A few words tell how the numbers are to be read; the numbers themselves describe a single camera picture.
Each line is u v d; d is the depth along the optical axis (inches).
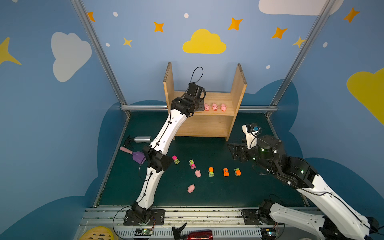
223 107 33.1
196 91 24.7
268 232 28.0
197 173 34.8
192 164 35.7
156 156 21.3
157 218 29.0
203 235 26.9
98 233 26.9
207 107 33.0
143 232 27.7
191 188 32.4
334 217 14.3
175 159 36.7
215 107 33.1
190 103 23.3
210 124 42.2
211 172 34.7
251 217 29.4
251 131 20.6
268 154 17.2
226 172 34.8
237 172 34.7
